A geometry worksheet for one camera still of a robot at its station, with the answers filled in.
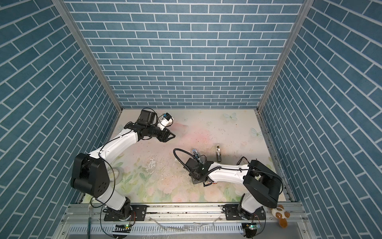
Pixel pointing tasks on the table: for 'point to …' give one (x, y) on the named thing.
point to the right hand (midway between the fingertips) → (194, 176)
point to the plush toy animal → (280, 213)
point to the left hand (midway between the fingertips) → (171, 132)
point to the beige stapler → (218, 153)
